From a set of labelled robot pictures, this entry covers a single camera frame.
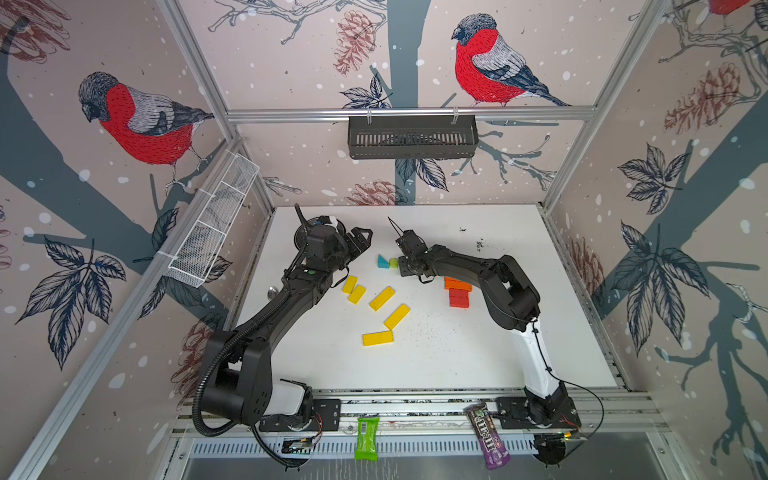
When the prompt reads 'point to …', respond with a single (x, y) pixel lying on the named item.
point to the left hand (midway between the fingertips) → (370, 231)
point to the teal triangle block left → (382, 263)
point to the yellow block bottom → (376, 338)
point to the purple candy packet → (494, 450)
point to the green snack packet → (365, 446)
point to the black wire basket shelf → (412, 137)
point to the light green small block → (394, 263)
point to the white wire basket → (190, 261)
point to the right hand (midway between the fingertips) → (407, 261)
